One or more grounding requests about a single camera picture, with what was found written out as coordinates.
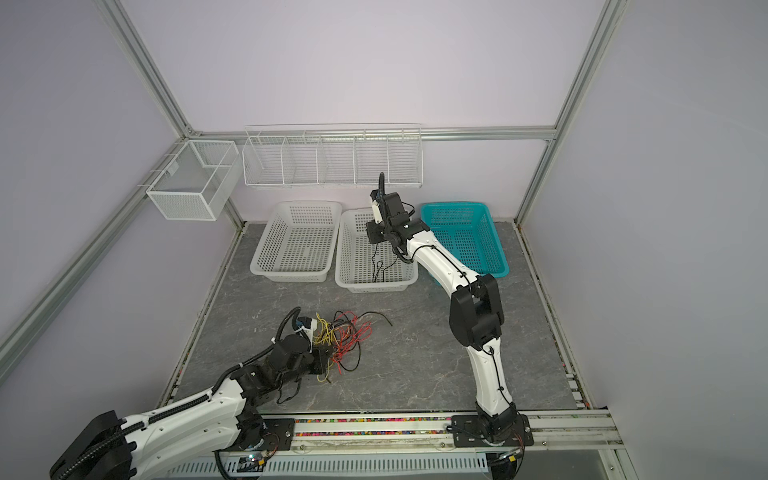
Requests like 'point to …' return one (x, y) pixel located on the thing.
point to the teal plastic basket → (469, 230)
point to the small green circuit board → (250, 464)
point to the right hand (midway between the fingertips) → (374, 227)
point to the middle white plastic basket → (365, 267)
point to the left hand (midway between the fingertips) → (333, 353)
